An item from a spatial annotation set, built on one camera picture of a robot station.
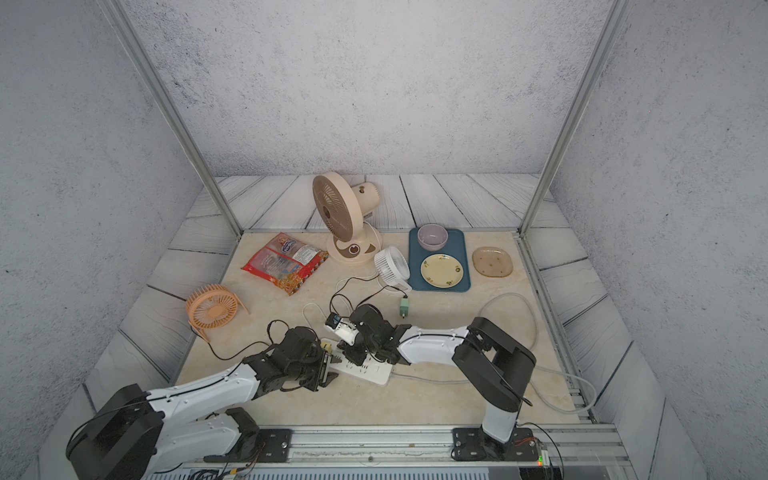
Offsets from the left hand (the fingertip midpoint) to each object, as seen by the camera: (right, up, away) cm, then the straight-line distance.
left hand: (347, 368), depth 83 cm
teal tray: (+36, +34, +33) cm, 60 cm away
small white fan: (+13, +26, +13) cm, 32 cm away
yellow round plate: (+30, +25, +26) cm, 47 cm away
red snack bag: (-26, +28, +24) cm, 45 cm away
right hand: (-2, +6, +1) cm, 6 cm away
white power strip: (+7, 0, 0) cm, 7 cm away
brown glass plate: (+49, +28, +28) cm, 63 cm away
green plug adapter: (+16, +14, +14) cm, 25 cm away
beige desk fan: (-2, +44, +8) cm, 45 cm away
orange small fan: (-40, +16, +5) cm, 44 cm away
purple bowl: (+28, +38, +32) cm, 57 cm away
